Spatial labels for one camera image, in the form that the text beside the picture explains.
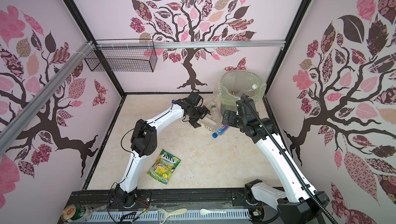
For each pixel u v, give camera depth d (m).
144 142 0.59
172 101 1.10
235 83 1.02
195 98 0.78
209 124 0.99
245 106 0.51
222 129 0.95
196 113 0.83
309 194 0.37
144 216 0.70
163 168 0.82
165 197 0.74
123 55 0.95
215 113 1.06
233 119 0.64
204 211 0.70
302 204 0.36
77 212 0.62
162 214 0.70
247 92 0.99
